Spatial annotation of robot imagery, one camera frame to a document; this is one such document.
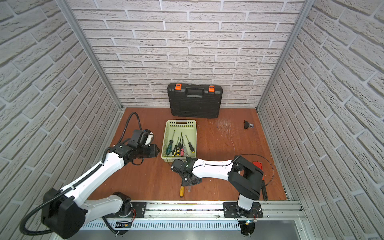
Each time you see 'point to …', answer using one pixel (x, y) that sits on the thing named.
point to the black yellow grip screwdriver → (191, 149)
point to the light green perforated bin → (179, 140)
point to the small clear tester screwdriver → (190, 187)
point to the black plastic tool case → (194, 101)
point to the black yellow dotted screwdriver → (178, 148)
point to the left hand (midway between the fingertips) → (159, 148)
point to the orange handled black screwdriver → (181, 192)
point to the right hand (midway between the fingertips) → (192, 181)
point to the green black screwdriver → (169, 148)
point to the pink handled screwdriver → (182, 149)
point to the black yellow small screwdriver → (174, 150)
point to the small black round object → (247, 125)
